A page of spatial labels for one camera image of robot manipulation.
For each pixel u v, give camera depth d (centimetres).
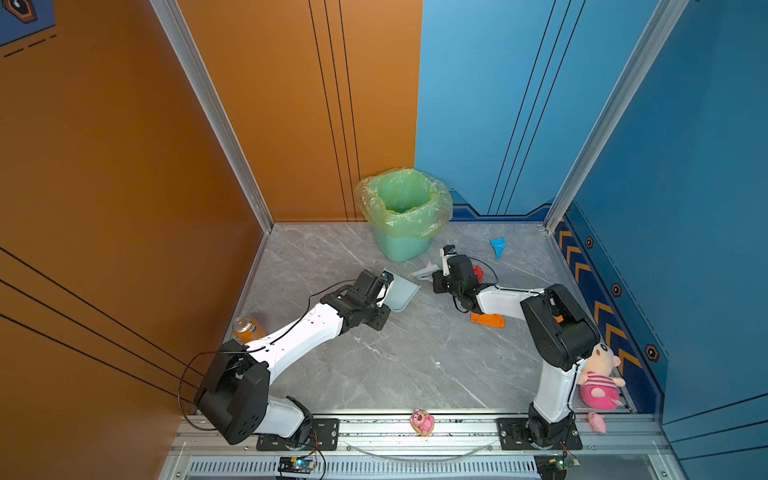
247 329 80
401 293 88
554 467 70
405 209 90
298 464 71
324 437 73
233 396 42
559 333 51
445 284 87
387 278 77
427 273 104
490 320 91
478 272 103
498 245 113
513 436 72
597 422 74
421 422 73
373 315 74
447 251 88
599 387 75
